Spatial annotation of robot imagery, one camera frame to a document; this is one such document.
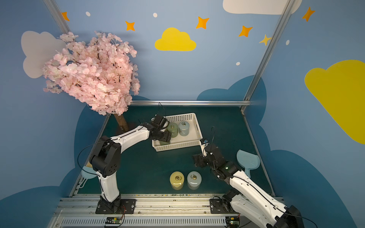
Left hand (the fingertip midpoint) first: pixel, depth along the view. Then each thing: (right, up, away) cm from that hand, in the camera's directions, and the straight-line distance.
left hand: (165, 134), depth 96 cm
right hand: (+24, -9, -14) cm, 29 cm away
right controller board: (+38, -44, -23) cm, 62 cm away
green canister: (+5, +5, +3) cm, 8 cm away
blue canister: (+18, -23, -19) cm, 35 cm away
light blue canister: (+13, +4, +4) cm, 14 cm away
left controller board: (-24, -42, -24) cm, 54 cm away
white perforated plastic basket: (+20, -4, +9) cm, 22 cm away
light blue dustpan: (+55, -17, -3) cm, 58 cm away
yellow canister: (+9, -22, -21) cm, 31 cm away
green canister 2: (-1, -5, -2) cm, 6 cm away
